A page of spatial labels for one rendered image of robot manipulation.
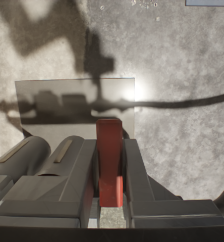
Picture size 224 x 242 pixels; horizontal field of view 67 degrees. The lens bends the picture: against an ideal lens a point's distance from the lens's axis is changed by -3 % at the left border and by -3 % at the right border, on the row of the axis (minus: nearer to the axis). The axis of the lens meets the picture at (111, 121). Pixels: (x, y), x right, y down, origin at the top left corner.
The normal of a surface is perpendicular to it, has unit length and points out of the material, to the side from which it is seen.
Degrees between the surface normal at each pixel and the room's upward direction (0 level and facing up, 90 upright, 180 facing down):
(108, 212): 0
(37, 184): 90
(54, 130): 0
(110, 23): 0
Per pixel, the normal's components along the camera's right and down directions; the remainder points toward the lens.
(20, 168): 0.76, -0.62
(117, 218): -0.02, 0.29
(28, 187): -0.02, -0.96
